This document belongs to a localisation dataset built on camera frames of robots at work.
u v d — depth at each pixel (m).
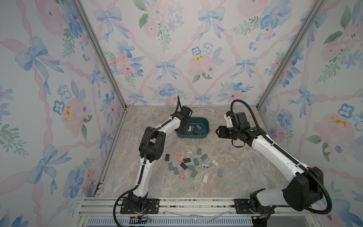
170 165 0.88
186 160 0.91
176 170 0.87
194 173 0.86
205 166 0.88
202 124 1.07
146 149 0.59
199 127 1.07
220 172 0.86
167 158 0.92
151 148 0.60
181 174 0.84
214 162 0.89
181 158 0.91
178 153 0.93
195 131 1.04
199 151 0.95
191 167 0.88
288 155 0.46
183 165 0.88
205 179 0.83
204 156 0.93
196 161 0.90
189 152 0.93
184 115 0.82
